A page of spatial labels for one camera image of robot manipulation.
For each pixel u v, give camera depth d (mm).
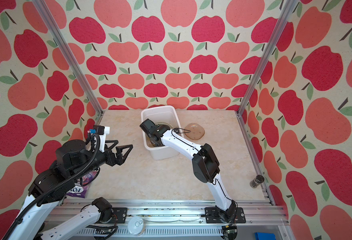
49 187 378
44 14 714
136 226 675
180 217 748
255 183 788
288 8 698
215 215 733
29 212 372
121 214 743
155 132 652
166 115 1023
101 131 503
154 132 659
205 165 540
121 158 515
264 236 673
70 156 399
